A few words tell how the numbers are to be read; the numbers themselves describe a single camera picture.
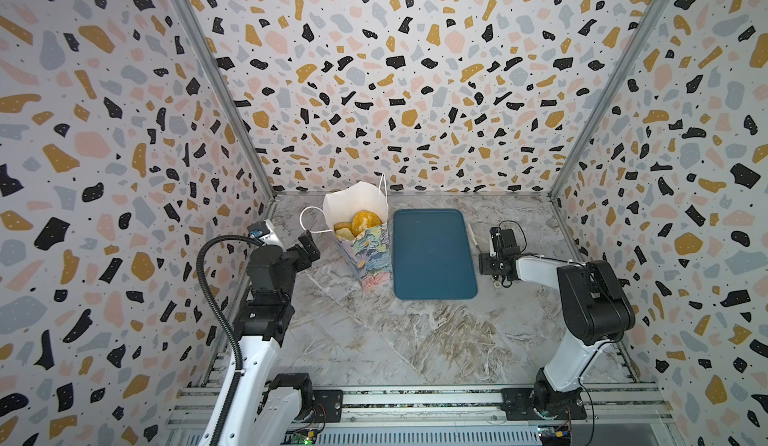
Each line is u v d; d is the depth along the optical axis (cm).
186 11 74
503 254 80
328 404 73
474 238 103
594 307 50
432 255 104
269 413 56
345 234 88
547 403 66
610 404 76
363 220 92
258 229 60
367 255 84
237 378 44
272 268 52
